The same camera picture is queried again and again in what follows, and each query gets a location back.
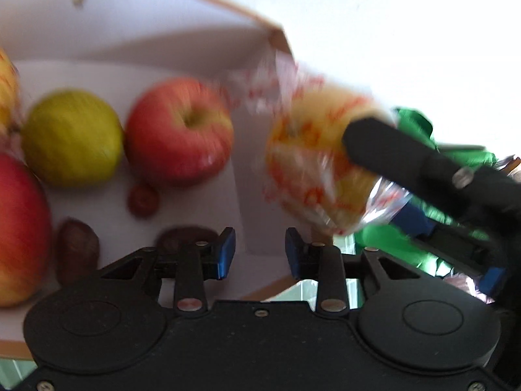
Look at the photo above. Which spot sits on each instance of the plastic-wrapped yellow apple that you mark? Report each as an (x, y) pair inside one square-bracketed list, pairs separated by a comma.
[(313, 163), (7, 89)]

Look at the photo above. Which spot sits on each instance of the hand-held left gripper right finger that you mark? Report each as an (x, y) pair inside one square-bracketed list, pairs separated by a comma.
[(292, 252)]

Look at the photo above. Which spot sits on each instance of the small red jujube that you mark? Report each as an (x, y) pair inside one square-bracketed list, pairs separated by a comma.
[(142, 200)]

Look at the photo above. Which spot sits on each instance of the green checkered tablecloth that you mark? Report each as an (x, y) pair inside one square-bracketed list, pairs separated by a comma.
[(303, 293)]

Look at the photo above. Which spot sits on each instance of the cardboard box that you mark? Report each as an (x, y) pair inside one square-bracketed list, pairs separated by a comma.
[(122, 28)]

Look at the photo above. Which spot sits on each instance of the green pear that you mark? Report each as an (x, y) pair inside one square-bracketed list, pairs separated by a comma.
[(71, 138)]

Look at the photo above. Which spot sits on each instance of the green cloth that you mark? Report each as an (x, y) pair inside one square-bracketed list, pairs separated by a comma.
[(382, 236)]

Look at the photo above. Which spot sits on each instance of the dark brown date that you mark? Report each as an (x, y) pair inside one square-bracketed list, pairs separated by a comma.
[(183, 236), (77, 248)]

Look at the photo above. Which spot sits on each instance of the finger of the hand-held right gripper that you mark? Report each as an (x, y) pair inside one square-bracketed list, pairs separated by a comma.
[(386, 146), (411, 220)]

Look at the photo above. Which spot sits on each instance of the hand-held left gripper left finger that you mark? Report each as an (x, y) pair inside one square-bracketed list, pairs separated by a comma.
[(226, 252)]

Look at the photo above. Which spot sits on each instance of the red apple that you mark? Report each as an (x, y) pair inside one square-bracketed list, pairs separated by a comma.
[(20, 228), (179, 138)]

